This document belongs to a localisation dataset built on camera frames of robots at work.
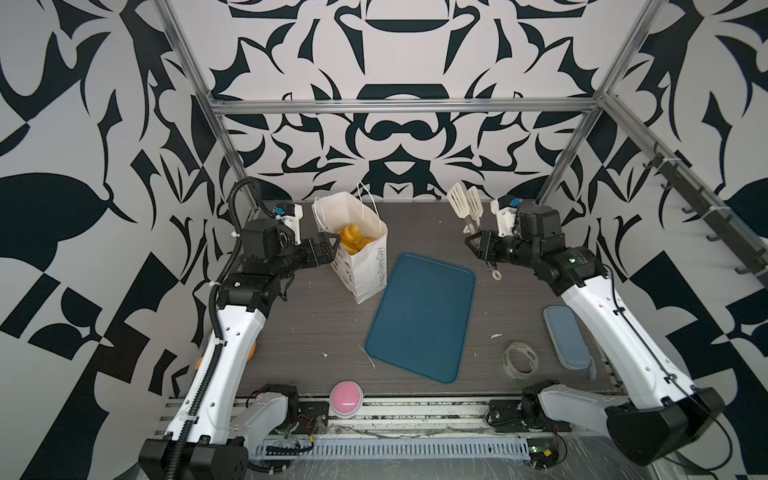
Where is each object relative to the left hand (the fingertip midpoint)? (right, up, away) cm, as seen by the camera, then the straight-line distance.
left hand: (324, 234), depth 71 cm
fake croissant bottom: (+5, -2, +19) cm, 20 cm away
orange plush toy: (-22, -33, +10) cm, 40 cm away
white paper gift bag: (+8, -6, +4) cm, 11 cm away
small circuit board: (+51, -51, 0) cm, 72 cm away
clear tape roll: (+47, -34, +8) cm, 59 cm away
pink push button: (+5, -41, +5) cm, 42 cm away
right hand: (+35, -1, +1) cm, 35 cm away
